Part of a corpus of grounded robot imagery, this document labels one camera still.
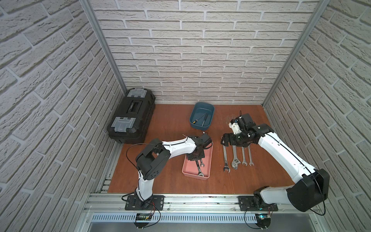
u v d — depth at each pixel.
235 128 0.74
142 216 0.73
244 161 0.89
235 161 0.87
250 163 0.87
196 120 1.08
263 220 0.71
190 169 0.85
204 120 1.09
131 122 0.86
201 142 0.72
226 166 0.86
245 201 0.74
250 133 0.56
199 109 1.14
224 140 0.71
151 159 0.49
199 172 0.86
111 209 0.75
